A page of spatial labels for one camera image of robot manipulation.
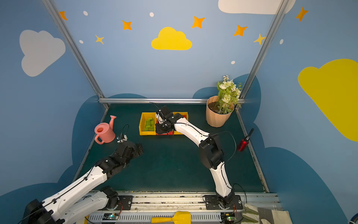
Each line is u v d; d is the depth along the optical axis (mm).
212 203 752
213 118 963
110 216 705
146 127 1042
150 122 1054
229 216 716
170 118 677
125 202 751
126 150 612
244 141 885
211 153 530
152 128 1044
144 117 1083
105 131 906
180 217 686
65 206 429
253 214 703
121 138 702
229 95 889
